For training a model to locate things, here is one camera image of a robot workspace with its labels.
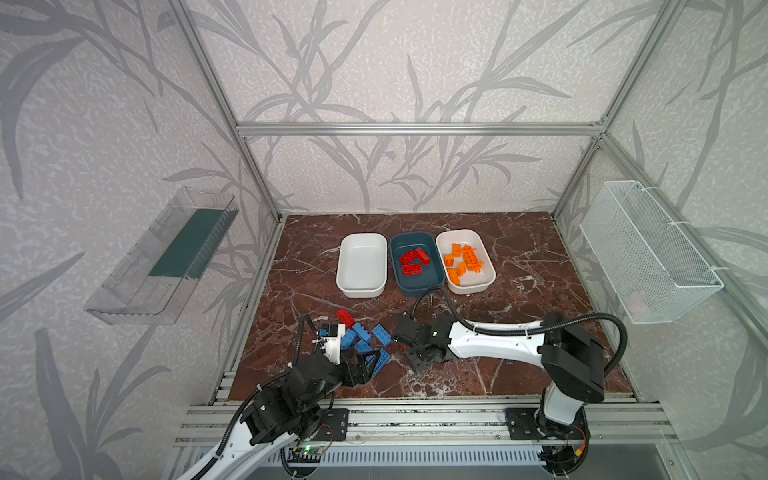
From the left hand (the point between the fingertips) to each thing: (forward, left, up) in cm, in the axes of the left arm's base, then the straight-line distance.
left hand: (373, 348), depth 75 cm
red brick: (+36, -15, -10) cm, 40 cm away
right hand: (+4, -12, -9) cm, 15 cm away
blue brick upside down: (0, -2, -11) cm, 11 cm away
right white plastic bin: (+25, -31, -10) cm, 41 cm away
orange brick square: (+33, -23, -8) cm, 41 cm away
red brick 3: (+13, +10, -11) cm, 20 cm away
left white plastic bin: (+33, +7, -12) cm, 36 cm away
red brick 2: (+31, -11, -10) cm, 34 cm away
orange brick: (+40, -27, -11) cm, 49 cm away
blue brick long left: (+6, +9, -10) cm, 15 cm away
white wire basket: (+8, -60, +24) cm, 65 cm away
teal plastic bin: (+34, -12, -11) cm, 38 cm away
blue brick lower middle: (+3, +4, -10) cm, 11 cm away
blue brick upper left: (+8, +4, -9) cm, 13 cm away
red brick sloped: (+35, -9, -10) cm, 38 cm away
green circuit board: (-21, +16, -13) cm, 30 cm away
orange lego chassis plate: (+33, -31, -8) cm, 46 cm away
